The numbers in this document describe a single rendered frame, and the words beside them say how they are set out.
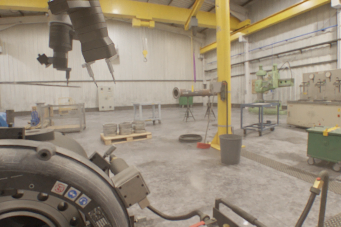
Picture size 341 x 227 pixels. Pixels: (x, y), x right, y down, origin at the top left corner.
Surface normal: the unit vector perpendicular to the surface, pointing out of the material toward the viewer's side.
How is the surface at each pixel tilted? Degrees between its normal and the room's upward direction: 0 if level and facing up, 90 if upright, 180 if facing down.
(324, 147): 90
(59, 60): 90
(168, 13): 90
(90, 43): 110
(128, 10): 90
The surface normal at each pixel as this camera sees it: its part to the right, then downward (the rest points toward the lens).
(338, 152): -0.86, 0.07
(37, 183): 0.46, 0.07
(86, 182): 0.66, -0.22
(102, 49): -0.11, 0.48
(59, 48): 0.52, 0.26
